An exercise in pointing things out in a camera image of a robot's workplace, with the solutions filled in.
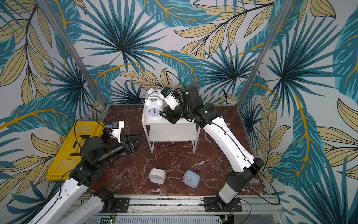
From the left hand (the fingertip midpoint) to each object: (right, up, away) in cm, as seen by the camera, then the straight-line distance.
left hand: (143, 138), depth 63 cm
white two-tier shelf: (+7, +2, +24) cm, 26 cm away
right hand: (+9, +13, +4) cm, 16 cm away
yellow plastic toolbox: (-42, -12, +9) cm, 45 cm away
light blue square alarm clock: (+23, -23, +12) cm, 35 cm away
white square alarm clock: (+4, -23, +14) cm, 27 cm away
